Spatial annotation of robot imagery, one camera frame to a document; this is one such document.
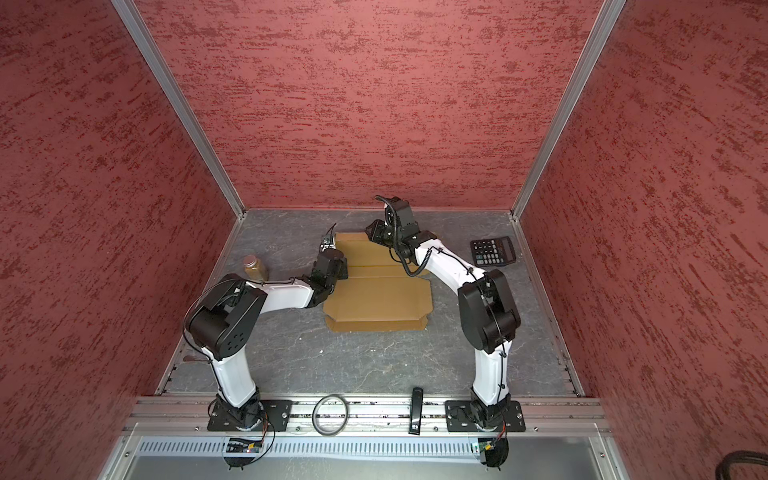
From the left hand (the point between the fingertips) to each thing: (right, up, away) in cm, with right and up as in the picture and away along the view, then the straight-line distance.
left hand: (338, 262), depth 99 cm
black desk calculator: (+55, +3, +7) cm, 56 cm away
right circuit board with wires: (+43, -43, -29) cm, 68 cm away
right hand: (+10, +9, -9) cm, 16 cm away
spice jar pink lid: (-26, -2, -6) cm, 26 cm away
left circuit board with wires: (-19, -45, -27) cm, 56 cm away
